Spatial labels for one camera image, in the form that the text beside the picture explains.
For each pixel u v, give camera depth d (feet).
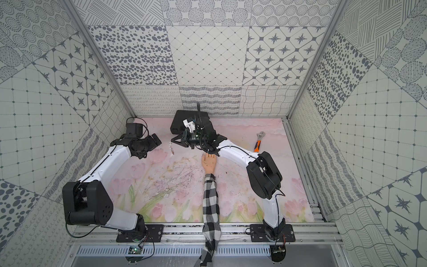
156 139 2.68
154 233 2.41
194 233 2.46
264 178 1.63
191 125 2.57
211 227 2.35
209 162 3.14
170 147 2.63
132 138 2.23
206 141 2.23
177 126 3.56
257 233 2.35
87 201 1.39
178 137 2.50
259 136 3.62
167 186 2.90
